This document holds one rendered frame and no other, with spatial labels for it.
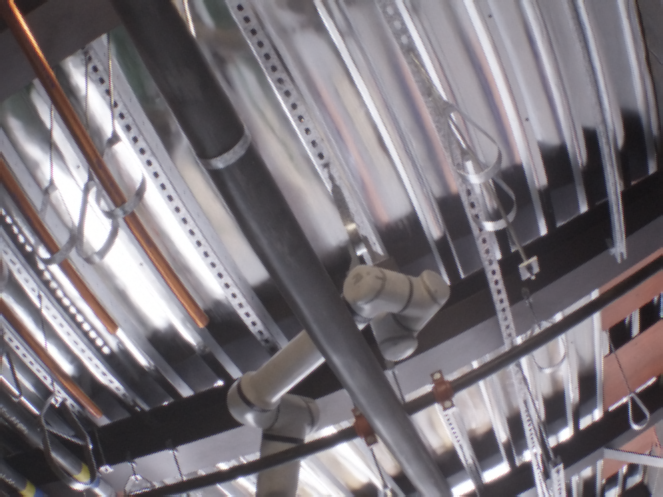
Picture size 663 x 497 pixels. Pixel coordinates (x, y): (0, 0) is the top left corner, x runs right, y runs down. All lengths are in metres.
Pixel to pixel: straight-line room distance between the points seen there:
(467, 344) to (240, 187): 1.78
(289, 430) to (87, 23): 1.28
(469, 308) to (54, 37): 1.92
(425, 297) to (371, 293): 0.15
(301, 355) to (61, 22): 1.05
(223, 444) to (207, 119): 2.02
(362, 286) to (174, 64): 0.94
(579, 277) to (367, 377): 1.39
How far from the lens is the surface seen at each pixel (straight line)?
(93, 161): 1.70
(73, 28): 2.15
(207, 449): 3.46
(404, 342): 2.41
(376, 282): 2.27
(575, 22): 2.52
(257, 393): 2.58
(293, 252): 1.81
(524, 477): 5.05
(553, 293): 3.36
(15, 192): 1.73
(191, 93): 1.53
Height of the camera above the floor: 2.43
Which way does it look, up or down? 42 degrees up
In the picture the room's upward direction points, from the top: 20 degrees counter-clockwise
